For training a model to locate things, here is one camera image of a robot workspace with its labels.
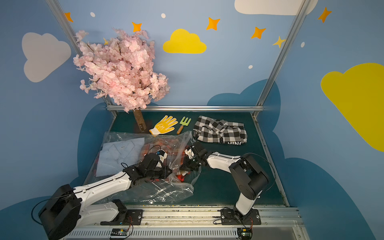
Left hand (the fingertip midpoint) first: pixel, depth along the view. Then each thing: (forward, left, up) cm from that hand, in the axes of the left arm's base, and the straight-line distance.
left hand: (173, 169), depth 83 cm
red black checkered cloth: (-2, -4, -5) cm, 7 cm away
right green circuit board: (-28, -38, -10) cm, 48 cm away
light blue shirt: (+10, +38, -5) cm, 40 cm away
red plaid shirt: (+13, +4, -2) cm, 13 cm away
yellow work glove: (+39, +12, -9) cm, 42 cm away
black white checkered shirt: (+33, -23, -4) cm, 40 cm away
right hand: (+3, -5, -3) cm, 6 cm away
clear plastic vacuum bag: (-3, +5, +10) cm, 12 cm away
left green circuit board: (-29, +24, -9) cm, 39 cm away
